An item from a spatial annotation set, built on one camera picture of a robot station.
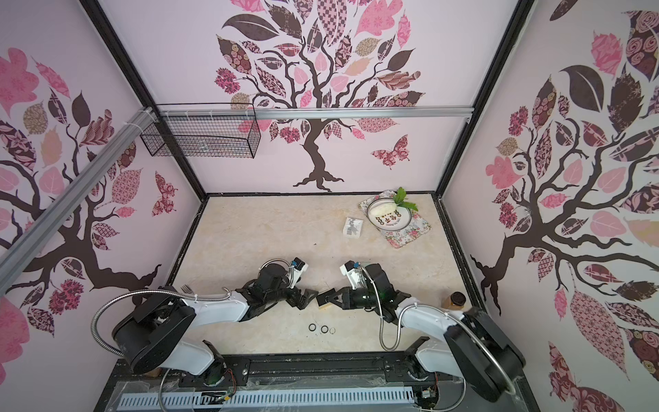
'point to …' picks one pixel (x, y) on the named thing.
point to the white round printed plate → (386, 215)
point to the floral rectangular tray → (416, 228)
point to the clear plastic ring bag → (353, 227)
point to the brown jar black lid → (456, 300)
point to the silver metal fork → (187, 289)
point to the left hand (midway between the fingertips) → (309, 290)
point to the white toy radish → (383, 209)
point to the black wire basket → (207, 130)
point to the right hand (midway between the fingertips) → (330, 298)
